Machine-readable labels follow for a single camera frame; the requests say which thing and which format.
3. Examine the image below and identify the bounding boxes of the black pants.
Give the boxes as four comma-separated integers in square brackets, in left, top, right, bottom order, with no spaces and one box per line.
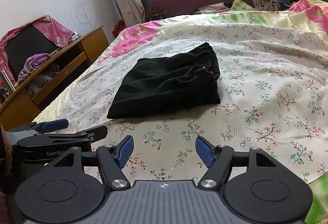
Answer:
[107,43,221,119]

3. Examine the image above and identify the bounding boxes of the wooden desk with drawers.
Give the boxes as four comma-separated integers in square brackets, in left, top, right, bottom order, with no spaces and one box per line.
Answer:
[1,27,109,130]

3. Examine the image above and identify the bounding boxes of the steel thermos bottle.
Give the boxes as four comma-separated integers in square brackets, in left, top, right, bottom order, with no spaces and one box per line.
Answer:
[1,69,16,94]

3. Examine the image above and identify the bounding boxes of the purple crumpled cloth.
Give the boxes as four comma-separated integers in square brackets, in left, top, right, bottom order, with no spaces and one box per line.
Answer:
[17,53,51,84]

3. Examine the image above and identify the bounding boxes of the black monitor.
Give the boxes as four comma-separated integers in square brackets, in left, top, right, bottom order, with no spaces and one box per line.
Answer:
[5,25,59,81]

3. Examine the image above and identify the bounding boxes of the floral white pink bedsheet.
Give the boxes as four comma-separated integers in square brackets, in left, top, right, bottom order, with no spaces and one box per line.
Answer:
[36,0,327,223]

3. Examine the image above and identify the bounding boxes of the red bag on floor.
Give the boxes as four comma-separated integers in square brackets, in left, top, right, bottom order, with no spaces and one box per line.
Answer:
[112,19,126,38]

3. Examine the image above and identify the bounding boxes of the brown woven handbag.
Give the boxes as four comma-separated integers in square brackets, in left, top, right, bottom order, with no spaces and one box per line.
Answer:
[145,6,167,22]

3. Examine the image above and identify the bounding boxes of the green checked pillow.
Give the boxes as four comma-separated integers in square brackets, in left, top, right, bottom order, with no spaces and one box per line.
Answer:
[230,0,254,11]

